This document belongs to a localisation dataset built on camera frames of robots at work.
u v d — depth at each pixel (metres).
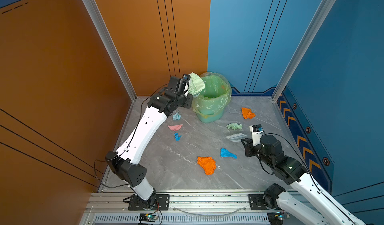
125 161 0.41
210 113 0.87
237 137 0.79
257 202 0.72
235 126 0.99
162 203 0.73
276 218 0.71
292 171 0.49
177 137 0.96
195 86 0.74
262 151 0.56
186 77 0.63
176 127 1.02
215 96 0.86
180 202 0.75
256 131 0.63
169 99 0.49
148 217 0.71
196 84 0.75
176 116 1.06
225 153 0.89
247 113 1.08
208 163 0.84
